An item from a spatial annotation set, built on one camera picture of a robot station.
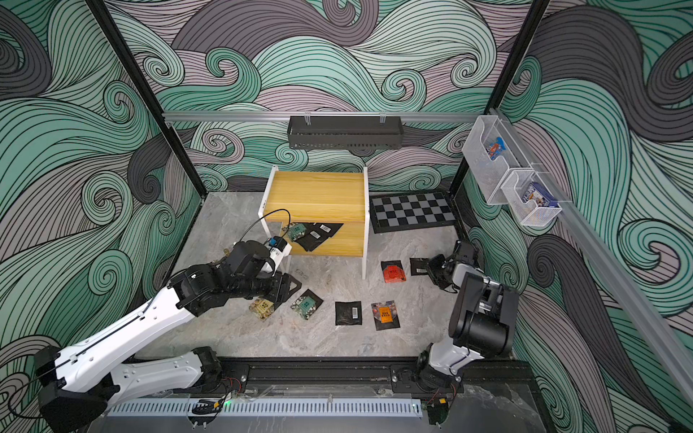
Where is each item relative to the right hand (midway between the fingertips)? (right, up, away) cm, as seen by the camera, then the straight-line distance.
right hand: (431, 269), depth 94 cm
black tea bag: (-38, +14, -7) cm, 41 cm away
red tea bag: (-13, -1, +1) cm, 14 cm away
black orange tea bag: (-18, -13, -8) cm, 24 cm away
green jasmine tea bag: (-47, +14, -7) cm, 50 cm away
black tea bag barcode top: (-30, -13, -9) cm, 33 cm away
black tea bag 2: (-4, +1, +1) cm, 4 cm away
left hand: (-44, +2, -26) cm, 51 cm away
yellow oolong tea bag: (-58, -11, -8) cm, 59 cm away
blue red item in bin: (+17, +40, -11) cm, 45 cm away
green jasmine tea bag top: (-44, -10, -7) cm, 45 cm away
